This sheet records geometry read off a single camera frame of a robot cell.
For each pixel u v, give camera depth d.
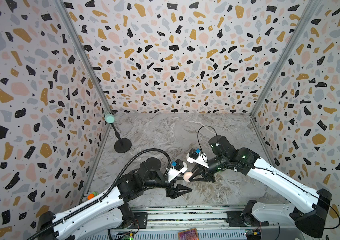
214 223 0.74
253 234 0.72
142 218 0.73
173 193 0.56
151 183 0.55
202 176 0.59
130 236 0.70
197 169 0.63
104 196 0.46
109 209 0.46
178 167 0.54
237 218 0.74
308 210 0.40
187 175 0.62
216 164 0.57
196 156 0.56
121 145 1.00
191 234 0.69
